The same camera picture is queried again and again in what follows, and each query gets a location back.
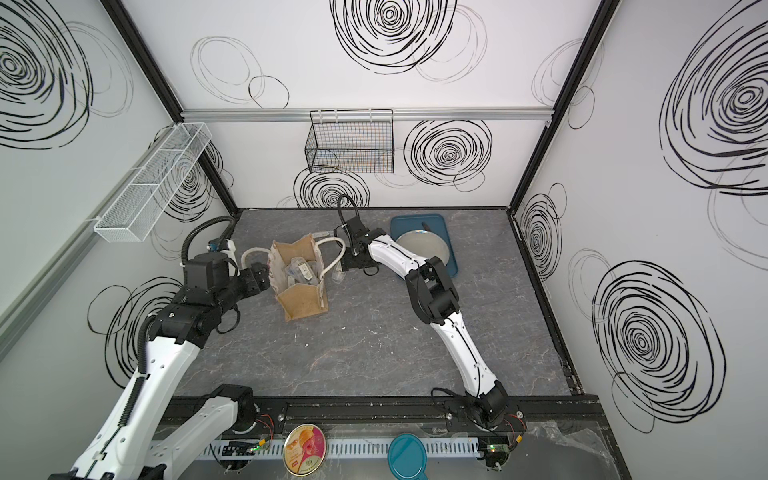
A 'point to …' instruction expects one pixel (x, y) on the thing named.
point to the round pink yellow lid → (304, 450)
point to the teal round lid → (407, 458)
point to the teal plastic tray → (403, 223)
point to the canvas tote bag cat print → (298, 300)
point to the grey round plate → (426, 244)
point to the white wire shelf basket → (143, 202)
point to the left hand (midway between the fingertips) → (254, 270)
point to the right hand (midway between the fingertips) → (353, 263)
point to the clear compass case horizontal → (299, 271)
